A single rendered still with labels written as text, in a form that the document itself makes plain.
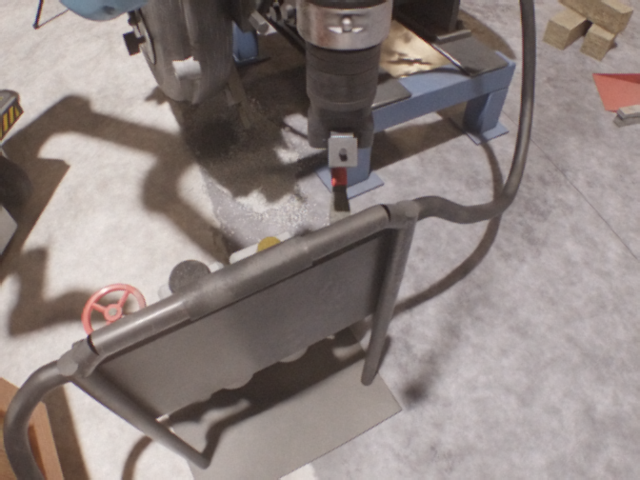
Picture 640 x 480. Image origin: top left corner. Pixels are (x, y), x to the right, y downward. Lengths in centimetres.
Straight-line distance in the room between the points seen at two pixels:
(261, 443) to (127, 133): 103
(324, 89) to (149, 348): 31
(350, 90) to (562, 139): 119
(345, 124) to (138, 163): 98
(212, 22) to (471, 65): 72
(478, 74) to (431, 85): 15
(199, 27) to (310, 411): 73
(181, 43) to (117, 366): 55
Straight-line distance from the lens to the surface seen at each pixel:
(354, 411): 93
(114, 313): 50
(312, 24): 43
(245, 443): 93
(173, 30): 82
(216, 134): 140
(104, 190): 138
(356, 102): 48
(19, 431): 64
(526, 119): 104
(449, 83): 121
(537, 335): 110
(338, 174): 59
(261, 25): 74
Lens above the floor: 91
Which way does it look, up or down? 54 degrees down
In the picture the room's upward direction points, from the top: 1 degrees counter-clockwise
